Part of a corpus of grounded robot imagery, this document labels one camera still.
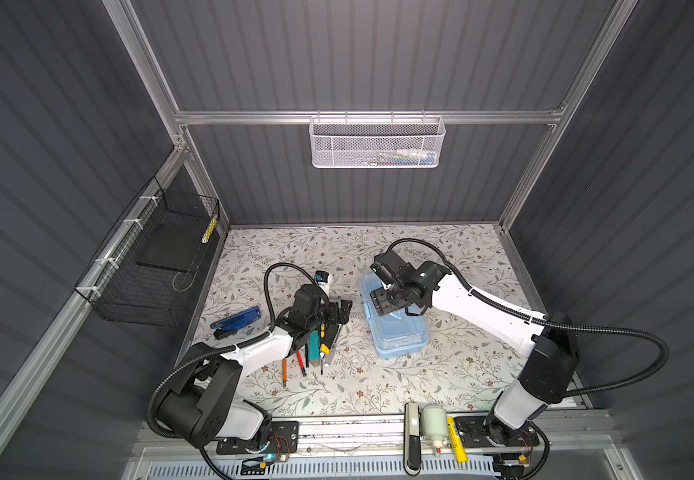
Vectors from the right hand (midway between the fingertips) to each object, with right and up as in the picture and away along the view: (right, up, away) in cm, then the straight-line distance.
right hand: (388, 300), depth 82 cm
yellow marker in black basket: (-49, +19, -1) cm, 53 cm away
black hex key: (-24, -17, +5) cm, 29 cm away
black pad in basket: (-57, +15, -5) cm, 59 cm away
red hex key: (-25, -19, +3) cm, 31 cm away
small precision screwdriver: (-19, -19, +3) cm, 27 cm away
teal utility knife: (-21, -15, +5) cm, 27 cm away
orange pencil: (-29, -21, +2) cm, 36 cm away
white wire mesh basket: (-1, +55, +29) cm, 62 cm away
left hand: (-14, -1, +7) cm, 16 cm away
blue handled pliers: (-48, -9, +9) cm, 50 cm away
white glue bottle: (+9, -28, -13) cm, 32 cm away
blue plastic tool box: (+2, -9, -1) cm, 9 cm away
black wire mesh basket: (-61, +10, -9) cm, 63 cm away
